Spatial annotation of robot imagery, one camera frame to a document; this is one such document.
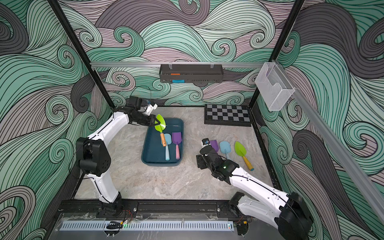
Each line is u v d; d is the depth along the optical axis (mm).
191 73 952
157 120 857
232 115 1104
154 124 853
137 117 758
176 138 978
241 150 951
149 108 826
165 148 947
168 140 967
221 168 579
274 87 737
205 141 710
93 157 489
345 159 483
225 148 951
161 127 880
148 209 748
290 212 386
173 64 930
